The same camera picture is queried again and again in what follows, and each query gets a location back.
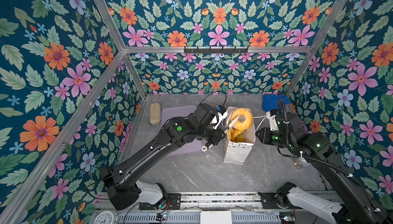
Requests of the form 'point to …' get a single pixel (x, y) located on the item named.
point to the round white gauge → (106, 217)
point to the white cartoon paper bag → (237, 153)
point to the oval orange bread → (239, 138)
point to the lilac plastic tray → (168, 112)
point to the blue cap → (270, 102)
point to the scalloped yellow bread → (232, 133)
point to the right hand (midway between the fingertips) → (256, 132)
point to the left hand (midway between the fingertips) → (227, 133)
